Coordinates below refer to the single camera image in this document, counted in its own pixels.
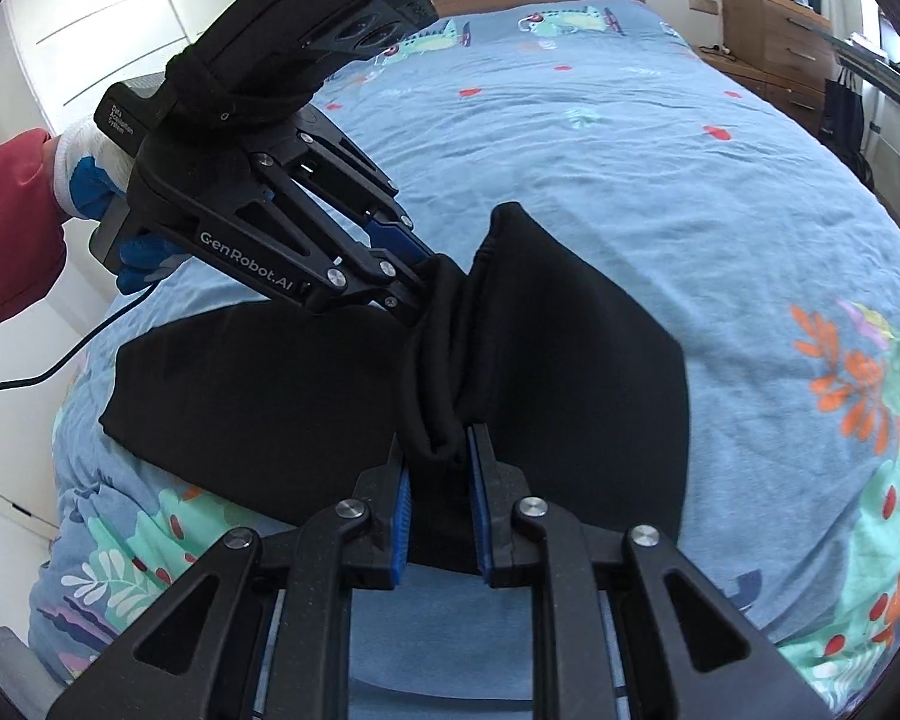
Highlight person's left forearm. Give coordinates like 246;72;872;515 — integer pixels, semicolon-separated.
0;129;66;344

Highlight person's left hand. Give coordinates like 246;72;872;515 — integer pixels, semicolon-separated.
52;116;188;295

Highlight glass top desk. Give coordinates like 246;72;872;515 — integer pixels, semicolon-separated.
825;26;900;140

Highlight black pants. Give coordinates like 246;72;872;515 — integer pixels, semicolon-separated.
99;202;692;575

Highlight white wardrobe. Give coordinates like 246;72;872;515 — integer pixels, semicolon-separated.
0;0;260;541

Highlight bed with blue patterned cover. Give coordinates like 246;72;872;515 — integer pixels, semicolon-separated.
26;0;900;720

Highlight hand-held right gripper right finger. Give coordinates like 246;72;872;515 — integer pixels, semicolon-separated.
466;422;833;720

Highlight wooden dresser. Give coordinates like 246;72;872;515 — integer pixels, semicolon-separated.
701;0;845;119

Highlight black cable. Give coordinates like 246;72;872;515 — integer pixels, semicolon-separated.
0;281;155;400

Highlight black bag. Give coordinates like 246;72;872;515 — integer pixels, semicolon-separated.
821;67;875;182

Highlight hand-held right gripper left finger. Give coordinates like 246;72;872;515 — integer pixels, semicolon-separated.
45;433;411;720

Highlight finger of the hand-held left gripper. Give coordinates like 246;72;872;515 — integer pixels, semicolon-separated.
249;151;455;329
285;106;437;267

